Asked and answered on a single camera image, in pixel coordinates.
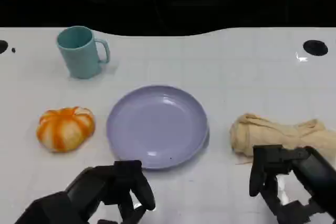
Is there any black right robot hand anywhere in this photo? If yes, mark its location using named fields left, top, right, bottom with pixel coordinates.
left=249, top=144, right=336, bottom=224

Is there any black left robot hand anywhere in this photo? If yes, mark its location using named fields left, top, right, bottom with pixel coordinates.
left=65, top=159, right=156, bottom=224

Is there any orange and white bread roll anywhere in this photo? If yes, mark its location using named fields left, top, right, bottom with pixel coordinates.
left=36, top=106, right=96, bottom=153

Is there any pale green mug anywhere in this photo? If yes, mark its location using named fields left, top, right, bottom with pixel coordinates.
left=56, top=26, right=111, bottom=80

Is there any lilac plate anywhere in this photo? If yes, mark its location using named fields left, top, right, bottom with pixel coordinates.
left=106, top=84, right=210, bottom=170

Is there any beige towel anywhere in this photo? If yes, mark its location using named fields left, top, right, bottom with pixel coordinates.
left=229, top=113, right=336, bottom=166

